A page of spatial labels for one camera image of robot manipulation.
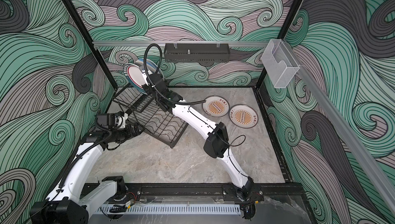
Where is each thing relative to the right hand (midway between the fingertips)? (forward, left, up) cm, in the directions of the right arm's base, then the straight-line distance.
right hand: (150, 75), depth 77 cm
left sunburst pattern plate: (+6, -38, -35) cm, 52 cm away
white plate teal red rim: (+5, +10, -6) cm, 13 cm away
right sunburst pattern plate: (-1, -56, -37) cm, 67 cm away
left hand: (-21, +7, -20) cm, 30 cm away
